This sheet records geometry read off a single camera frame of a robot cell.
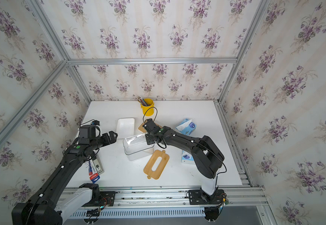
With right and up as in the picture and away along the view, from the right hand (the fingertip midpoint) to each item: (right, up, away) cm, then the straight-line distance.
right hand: (151, 138), depth 89 cm
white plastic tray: (-21, +5, +17) cm, 28 cm away
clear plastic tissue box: (-10, -6, +2) cm, 12 cm away
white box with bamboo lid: (-8, +6, +9) cm, 13 cm away
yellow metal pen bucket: (-3, +17, +24) cm, 30 cm away
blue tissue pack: (+22, -11, -6) cm, 25 cm away
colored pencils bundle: (-8, +26, +10) cm, 29 cm away
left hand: (-22, +2, -7) cm, 24 cm away
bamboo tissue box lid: (-1, -18, -4) cm, 18 cm away
